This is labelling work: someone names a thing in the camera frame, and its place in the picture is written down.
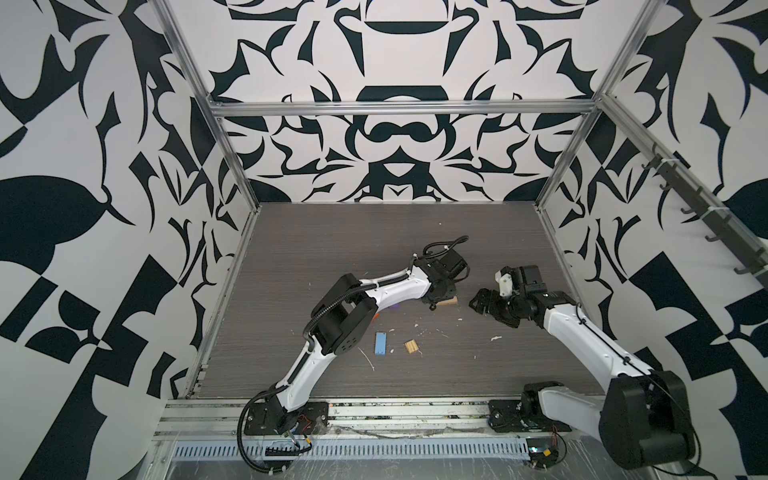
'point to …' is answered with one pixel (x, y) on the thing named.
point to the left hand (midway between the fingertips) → (453, 288)
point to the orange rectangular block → (375, 316)
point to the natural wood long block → (451, 301)
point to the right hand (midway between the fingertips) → (483, 304)
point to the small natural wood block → (411, 346)
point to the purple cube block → (396, 306)
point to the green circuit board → (541, 451)
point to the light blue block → (380, 343)
